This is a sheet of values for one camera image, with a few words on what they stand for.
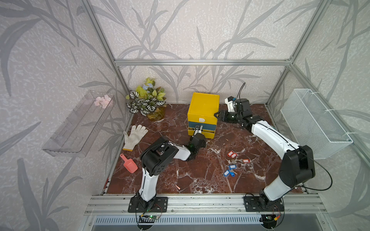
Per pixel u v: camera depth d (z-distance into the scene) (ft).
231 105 2.52
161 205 2.40
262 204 2.16
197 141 2.46
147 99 2.84
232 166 2.85
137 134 3.35
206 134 3.07
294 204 2.47
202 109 2.88
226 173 2.77
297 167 1.46
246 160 2.92
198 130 2.78
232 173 2.77
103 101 2.52
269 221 2.35
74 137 2.10
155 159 1.70
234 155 2.99
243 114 2.18
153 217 2.30
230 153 3.01
